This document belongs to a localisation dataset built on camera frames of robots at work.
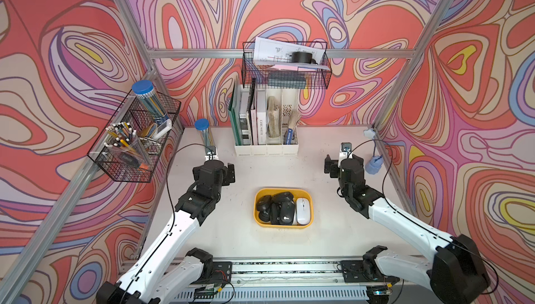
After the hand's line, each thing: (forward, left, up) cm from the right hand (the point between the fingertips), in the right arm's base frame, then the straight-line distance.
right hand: (340, 160), depth 83 cm
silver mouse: (-15, +16, -14) cm, 26 cm away
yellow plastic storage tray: (-7, +18, -14) cm, 23 cm away
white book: (+22, +32, +5) cm, 39 cm away
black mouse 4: (-15, +27, -14) cm, 34 cm away
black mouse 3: (-16, +22, -12) cm, 30 cm away
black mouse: (-10, +24, -11) cm, 28 cm away
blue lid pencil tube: (+39, +67, -15) cm, 79 cm away
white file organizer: (+22, +28, +2) cm, 36 cm away
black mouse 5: (-16, +31, -15) cm, 38 cm away
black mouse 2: (-12, +32, -12) cm, 36 cm away
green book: (+18, +43, +10) cm, 47 cm away
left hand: (-3, +48, +4) cm, 48 cm away
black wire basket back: (+44, +33, +12) cm, 56 cm away
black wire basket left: (+5, +71, +14) cm, 73 cm away
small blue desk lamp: (+5, -20, -11) cm, 23 cm away
